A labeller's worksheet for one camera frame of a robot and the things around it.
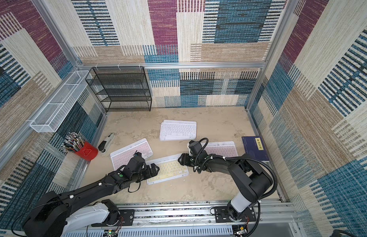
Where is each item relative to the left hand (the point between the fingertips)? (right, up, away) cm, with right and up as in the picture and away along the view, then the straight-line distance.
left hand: (156, 171), depth 86 cm
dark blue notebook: (+61, +11, +12) cm, 64 cm away
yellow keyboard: (+7, +1, +4) cm, 8 cm away
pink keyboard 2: (+43, +11, +11) cm, 46 cm away
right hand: (+16, +3, +5) cm, 17 cm away
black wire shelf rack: (-30, +53, +23) cm, 65 cm away
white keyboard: (+10, +23, +20) cm, 32 cm away
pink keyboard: (-23, +6, +8) cm, 25 cm away
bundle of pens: (-45, +17, -4) cm, 48 cm away
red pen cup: (-41, +10, +3) cm, 42 cm away
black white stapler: (-35, +13, +10) cm, 39 cm away
